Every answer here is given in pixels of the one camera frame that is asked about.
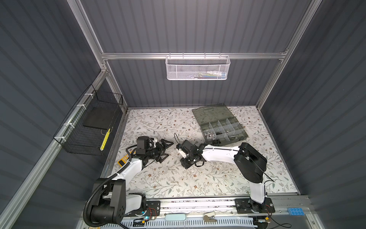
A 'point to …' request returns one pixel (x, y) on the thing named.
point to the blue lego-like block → (294, 211)
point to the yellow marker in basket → (105, 139)
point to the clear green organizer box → (218, 125)
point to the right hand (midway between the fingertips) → (184, 164)
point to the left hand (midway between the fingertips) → (171, 148)
